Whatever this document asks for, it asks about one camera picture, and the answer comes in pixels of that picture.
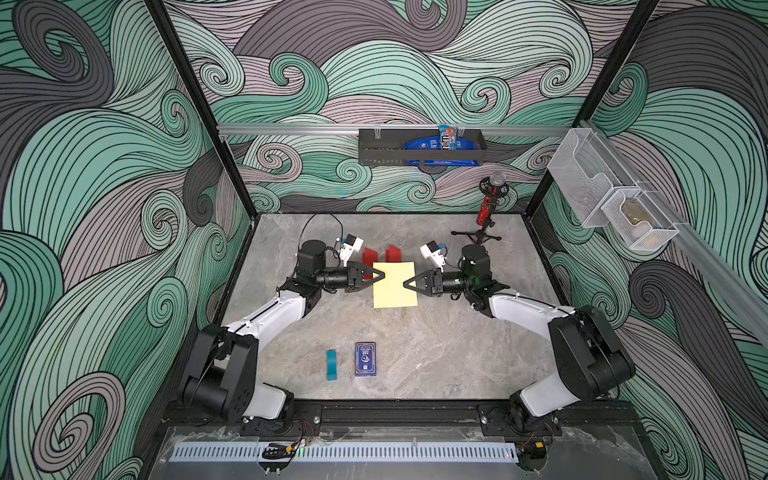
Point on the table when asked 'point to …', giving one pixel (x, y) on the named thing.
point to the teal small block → (331, 365)
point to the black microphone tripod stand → (480, 237)
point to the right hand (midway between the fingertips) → (405, 285)
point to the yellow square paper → (390, 291)
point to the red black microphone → (491, 187)
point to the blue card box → (365, 358)
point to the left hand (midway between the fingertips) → (382, 275)
